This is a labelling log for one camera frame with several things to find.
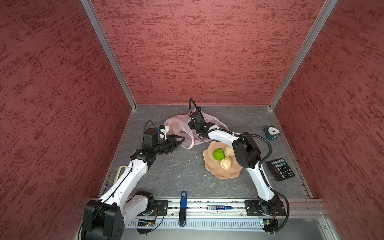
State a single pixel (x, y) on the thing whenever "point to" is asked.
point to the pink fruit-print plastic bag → (180, 126)
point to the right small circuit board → (270, 226)
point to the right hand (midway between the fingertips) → (191, 123)
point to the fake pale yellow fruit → (226, 163)
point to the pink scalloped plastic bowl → (213, 166)
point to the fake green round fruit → (218, 154)
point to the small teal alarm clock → (272, 133)
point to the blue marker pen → (218, 207)
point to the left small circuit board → (148, 223)
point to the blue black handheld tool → (183, 209)
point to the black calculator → (280, 169)
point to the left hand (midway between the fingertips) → (184, 143)
